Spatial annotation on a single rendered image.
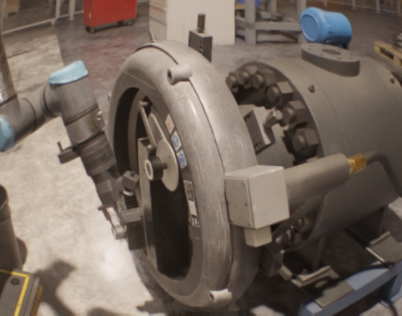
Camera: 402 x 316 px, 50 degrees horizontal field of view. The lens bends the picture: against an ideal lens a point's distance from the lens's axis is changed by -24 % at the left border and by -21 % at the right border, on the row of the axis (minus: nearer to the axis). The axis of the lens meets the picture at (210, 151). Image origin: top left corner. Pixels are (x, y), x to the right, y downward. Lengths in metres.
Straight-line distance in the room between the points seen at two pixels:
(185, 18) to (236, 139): 4.13
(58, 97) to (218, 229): 0.44
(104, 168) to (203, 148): 0.21
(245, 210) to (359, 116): 0.56
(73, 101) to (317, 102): 0.66
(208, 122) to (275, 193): 0.21
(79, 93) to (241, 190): 0.37
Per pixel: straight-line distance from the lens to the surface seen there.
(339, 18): 1.86
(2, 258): 1.97
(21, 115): 1.03
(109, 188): 1.04
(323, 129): 1.33
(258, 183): 0.98
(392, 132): 1.54
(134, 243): 1.47
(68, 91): 1.01
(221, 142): 1.07
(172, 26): 5.14
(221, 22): 5.32
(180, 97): 1.12
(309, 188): 1.07
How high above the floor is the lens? 1.29
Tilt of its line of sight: 25 degrees down
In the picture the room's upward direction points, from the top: 1 degrees clockwise
